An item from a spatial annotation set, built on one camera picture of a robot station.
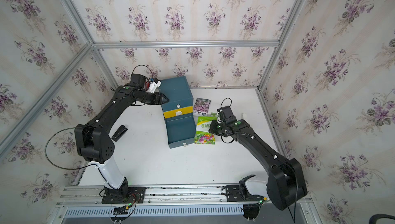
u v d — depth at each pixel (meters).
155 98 0.76
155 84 0.80
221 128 0.69
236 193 0.73
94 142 0.47
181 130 0.97
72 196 0.75
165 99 0.82
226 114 0.64
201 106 1.08
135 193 0.73
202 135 0.82
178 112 0.91
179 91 0.89
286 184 0.40
